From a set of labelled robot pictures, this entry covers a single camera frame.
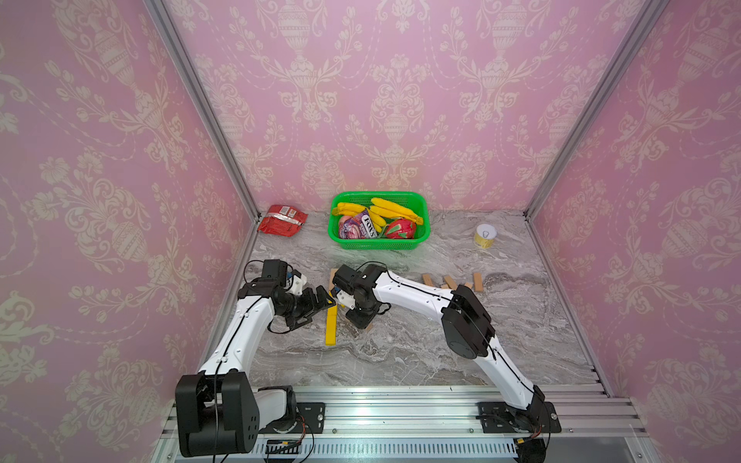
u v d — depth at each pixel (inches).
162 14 27.3
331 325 35.3
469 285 39.2
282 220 45.8
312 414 29.4
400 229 41.6
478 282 39.4
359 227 41.7
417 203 45.7
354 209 44.8
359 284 26.4
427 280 39.4
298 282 31.2
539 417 25.7
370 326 33.2
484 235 41.9
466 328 23.0
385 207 44.1
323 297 29.7
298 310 27.9
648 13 26.9
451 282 39.3
